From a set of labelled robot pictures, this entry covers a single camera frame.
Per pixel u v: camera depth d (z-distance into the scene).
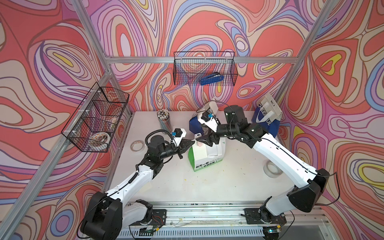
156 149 0.59
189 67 0.96
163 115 0.93
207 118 0.57
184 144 0.68
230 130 0.53
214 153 0.81
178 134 0.63
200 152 0.76
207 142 0.61
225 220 0.73
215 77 0.88
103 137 0.71
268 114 0.91
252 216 0.73
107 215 0.41
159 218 0.73
